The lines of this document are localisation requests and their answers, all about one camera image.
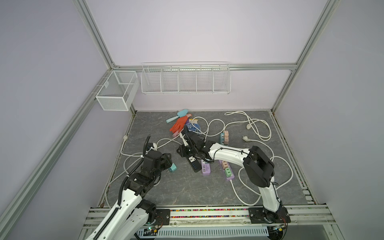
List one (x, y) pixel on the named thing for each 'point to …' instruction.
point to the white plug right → (245, 138)
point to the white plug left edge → (125, 137)
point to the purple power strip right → (232, 176)
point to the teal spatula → (180, 114)
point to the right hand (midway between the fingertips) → (178, 151)
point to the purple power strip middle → (206, 167)
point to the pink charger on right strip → (225, 164)
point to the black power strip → (195, 163)
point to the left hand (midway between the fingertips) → (169, 157)
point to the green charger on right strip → (228, 172)
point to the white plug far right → (248, 126)
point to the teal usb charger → (173, 168)
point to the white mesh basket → (119, 91)
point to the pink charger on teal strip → (226, 137)
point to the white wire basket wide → (186, 78)
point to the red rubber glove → (178, 126)
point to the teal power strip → (222, 138)
